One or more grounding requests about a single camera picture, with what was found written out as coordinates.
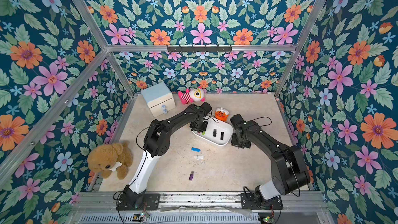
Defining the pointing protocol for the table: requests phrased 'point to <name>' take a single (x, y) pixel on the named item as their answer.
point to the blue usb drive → (196, 150)
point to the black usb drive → (222, 136)
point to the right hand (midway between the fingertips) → (238, 143)
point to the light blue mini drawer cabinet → (159, 98)
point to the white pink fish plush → (195, 94)
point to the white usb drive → (199, 157)
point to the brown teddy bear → (103, 158)
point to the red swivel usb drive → (214, 132)
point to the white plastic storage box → (218, 133)
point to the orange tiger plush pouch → (221, 113)
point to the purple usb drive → (190, 178)
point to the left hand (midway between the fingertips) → (203, 128)
